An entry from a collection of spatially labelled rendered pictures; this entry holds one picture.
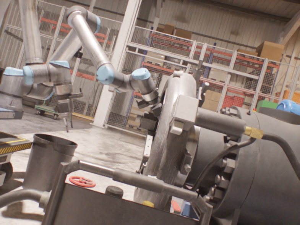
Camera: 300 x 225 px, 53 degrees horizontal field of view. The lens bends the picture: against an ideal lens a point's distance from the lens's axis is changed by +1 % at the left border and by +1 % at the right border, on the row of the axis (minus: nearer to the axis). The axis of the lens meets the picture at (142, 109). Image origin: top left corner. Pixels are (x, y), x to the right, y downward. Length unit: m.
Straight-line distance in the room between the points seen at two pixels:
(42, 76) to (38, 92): 0.67
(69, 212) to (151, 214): 0.20
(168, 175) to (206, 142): 0.32
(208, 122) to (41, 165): 1.30
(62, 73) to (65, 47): 0.55
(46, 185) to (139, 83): 1.01
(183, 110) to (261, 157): 0.45
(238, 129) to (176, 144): 0.25
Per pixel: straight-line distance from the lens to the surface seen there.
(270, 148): 1.45
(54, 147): 2.10
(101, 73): 1.54
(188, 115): 1.15
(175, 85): 1.37
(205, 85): 1.26
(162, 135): 1.24
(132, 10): 9.43
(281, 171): 1.46
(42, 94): 2.23
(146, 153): 1.48
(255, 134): 1.26
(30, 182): 2.21
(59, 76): 1.54
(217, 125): 1.19
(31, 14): 1.71
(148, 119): 1.65
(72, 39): 2.05
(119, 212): 0.78
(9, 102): 2.11
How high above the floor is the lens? 0.71
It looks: 1 degrees up
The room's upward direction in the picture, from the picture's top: 16 degrees clockwise
